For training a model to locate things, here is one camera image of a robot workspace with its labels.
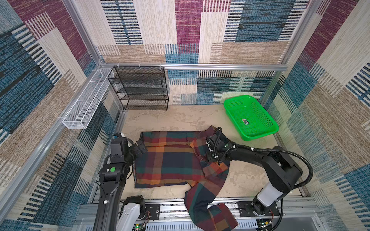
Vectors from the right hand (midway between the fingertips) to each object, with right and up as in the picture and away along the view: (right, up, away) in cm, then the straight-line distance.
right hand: (210, 157), depth 92 cm
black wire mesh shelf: (-49, +48, +19) cm, 71 cm away
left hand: (-40, +11, -17) cm, 45 cm away
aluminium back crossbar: (-8, +59, +5) cm, 60 cm away
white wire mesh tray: (-66, +28, -19) cm, 75 cm away
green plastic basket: (+34, +23, +20) cm, 45 cm away
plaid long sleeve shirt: (-18, 0, 0) cm, 18 cm away
